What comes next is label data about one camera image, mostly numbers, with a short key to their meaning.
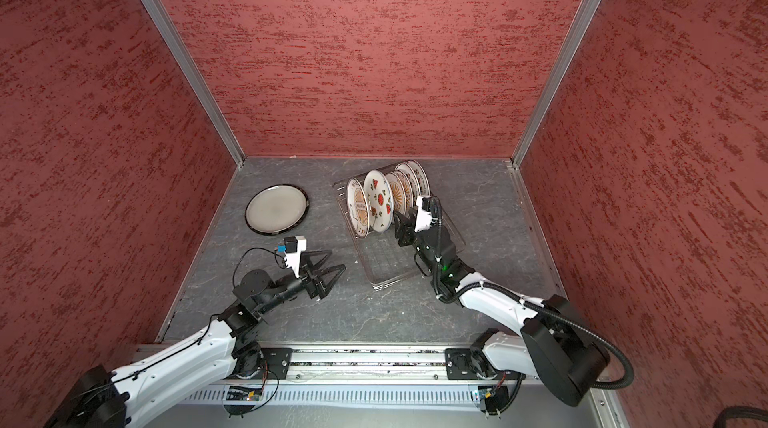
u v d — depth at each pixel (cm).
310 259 76
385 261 92
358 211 97
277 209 106
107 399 46
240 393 73
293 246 67
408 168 92
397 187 92
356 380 73
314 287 66
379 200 95
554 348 42
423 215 70
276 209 106
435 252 62
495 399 70
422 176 90
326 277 67
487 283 55
